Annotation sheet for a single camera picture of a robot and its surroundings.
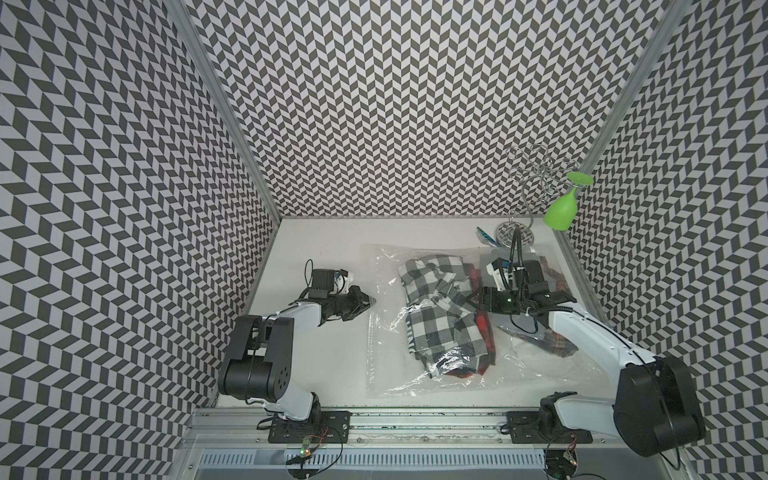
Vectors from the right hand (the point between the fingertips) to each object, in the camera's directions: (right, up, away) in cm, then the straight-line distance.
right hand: (476, 305), depth 85 cm
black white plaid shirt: (-10, -7, -1) cm, 12 cm away
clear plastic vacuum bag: (+16, -15, -1) cm, 22 cm away
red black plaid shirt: (+2, -11, -2) cm, 12 cm away
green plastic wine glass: (+26, +27, +4) cm, 38 cm away
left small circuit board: (-43, -30, -18) cm, 56 cm away
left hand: (-29, 0, +5) cm, 30 cm away
